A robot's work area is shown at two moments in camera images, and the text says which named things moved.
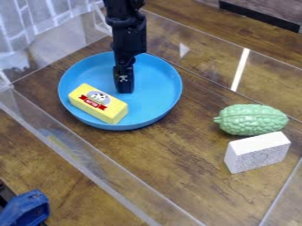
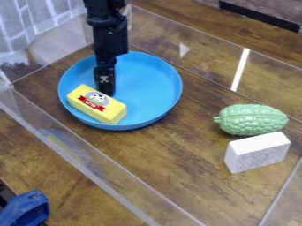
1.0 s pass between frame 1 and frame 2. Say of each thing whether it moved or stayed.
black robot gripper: moved
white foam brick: stayed
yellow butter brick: stayed
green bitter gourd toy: stayed
